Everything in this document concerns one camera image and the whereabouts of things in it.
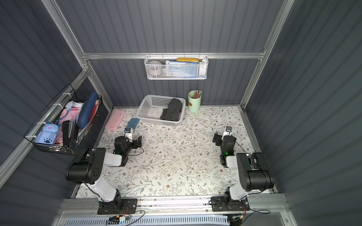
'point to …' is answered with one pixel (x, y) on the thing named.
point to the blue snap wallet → (133, 123)
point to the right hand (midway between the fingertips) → (227, 133)
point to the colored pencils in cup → (197, 93)
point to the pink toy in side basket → (68, 113)
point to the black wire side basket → (70, 97)
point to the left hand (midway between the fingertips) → (135, 136)
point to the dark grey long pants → (172, 112)
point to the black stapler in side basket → (68, 132)
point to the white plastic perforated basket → (151, 108)
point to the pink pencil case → (115, 119)
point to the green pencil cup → (194, 99)
